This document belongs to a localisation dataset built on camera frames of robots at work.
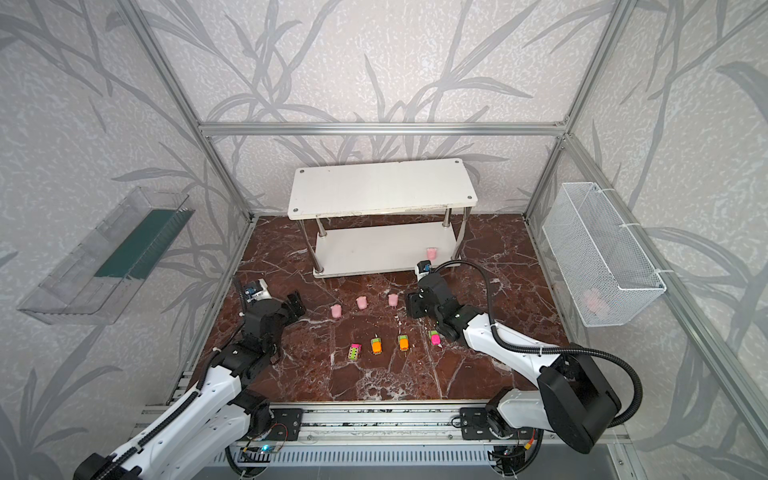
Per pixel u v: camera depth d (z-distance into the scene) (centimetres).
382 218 119
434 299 63
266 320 61
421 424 75
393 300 94
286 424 72
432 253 99
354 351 83
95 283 64
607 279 60
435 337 87
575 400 41
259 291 70
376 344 84
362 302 94
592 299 73
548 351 45
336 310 93
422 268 75
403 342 85
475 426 73
